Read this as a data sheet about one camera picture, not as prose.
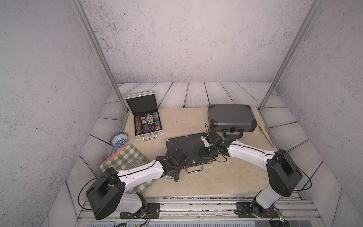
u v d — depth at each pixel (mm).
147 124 1088
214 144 686
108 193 416
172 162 649
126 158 919
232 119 1021
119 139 995
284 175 445
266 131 1076
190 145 925
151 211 727
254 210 648
